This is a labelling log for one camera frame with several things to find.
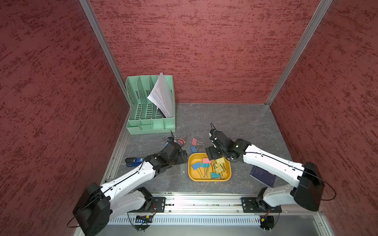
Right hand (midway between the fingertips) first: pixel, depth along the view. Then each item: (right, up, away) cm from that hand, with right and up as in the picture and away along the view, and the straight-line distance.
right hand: (213, 153), depth 81 cm
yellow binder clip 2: (+4, -10, +3) cm, 11 cm away
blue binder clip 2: (-10, -10, +7) cm, 16 cm away
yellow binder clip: (+4, -8, +5) cm, 10 cm away
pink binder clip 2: (-10, +4, +17) cm, 20 cm away
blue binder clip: (-11, -1, +14) cm, 18 cm away
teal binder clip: (-4, -10, +6) cm, 12 cm away
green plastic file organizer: (-49, +20, +31) cm, 62 cm away
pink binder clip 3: (-4, -6, +6) cm, 9 cm away
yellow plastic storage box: (-7, -11, +5) cm, 14 cm away
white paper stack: (-32, +35, +15) cm, 49 cm away
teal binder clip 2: (+1, -14, +2) cm, 14 cm away
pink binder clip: (-19, +4, +16) cm, 25 cm away
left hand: (-19, -4, +2) cm, 20 cm away
